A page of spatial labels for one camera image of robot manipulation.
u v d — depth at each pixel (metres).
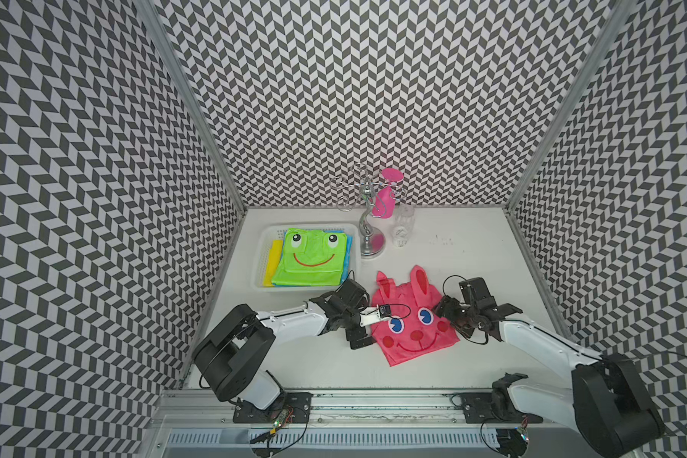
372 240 1.09
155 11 0.72
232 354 0.43
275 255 0.96
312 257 0.93
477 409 0.74
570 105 0.84
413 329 0.85
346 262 0.94
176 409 0.75
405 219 1.08
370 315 0.75
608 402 0.41
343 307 0.68
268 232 0.99
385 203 0.96
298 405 0.73
